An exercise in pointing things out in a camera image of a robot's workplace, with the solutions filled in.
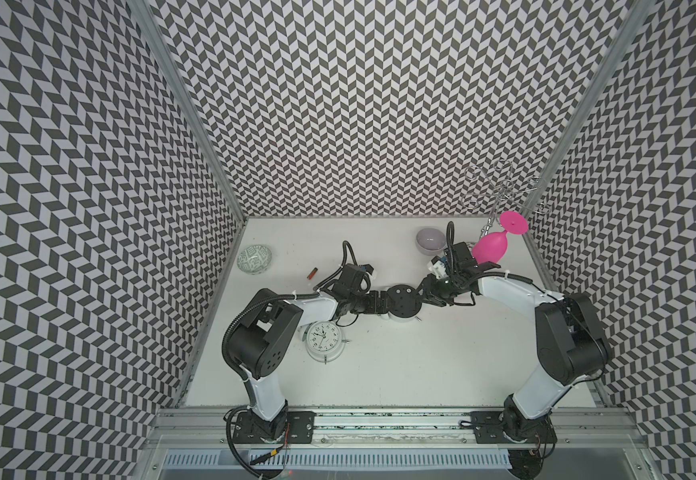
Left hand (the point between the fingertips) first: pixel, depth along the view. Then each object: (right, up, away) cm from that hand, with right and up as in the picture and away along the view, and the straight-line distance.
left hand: (384, 306), depth 92 cm
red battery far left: (-24, +9, +8) cm, 27 cm away
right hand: (+10, +2, -3) cm, 11 cm away
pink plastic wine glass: (+30, +19, -10) cm, 36 cm away
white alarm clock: (+6, +1, -3) cm, 6 cm away
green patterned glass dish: (-44, +14, +11) cm, 48 cm away
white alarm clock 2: (-17, -8, -9) cm, 21 cm away
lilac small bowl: (+18, +20, +13) cm, 30 cm away
